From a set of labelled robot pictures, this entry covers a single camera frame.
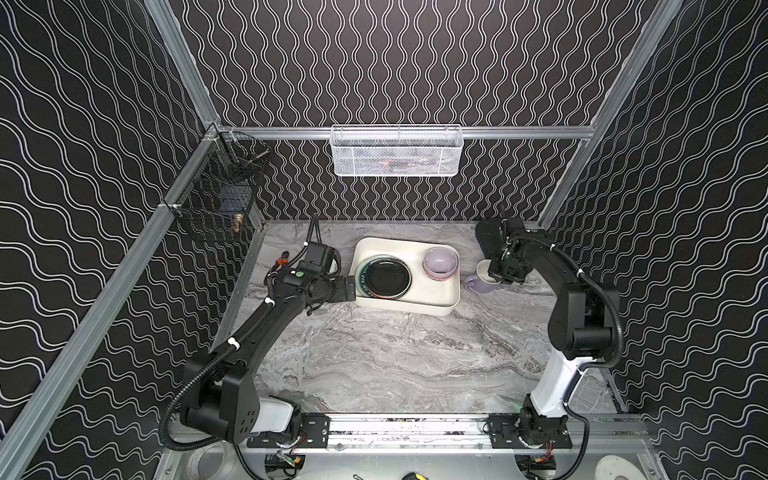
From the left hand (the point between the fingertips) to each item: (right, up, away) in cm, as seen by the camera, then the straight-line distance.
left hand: (340, 288), depth 84 cm
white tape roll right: (+66, -40, -14) cm, 78 cm away
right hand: (+49, +2, +9) cm, 50 cm away
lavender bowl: (+32, +6, +22) cm, 39 cm away
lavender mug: (+42, +2, +6) cm, 43 cm away
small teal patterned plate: (+4, +3, +17) cm, 18 cm away
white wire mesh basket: (+17, +54, +44) cm, 72 cm away
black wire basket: (-41, +27, +11) cm, 50 cm away
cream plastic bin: (+26, -4, +16) cm, 31 cm away
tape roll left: (-30, -40, -13) cm, 51 cm away
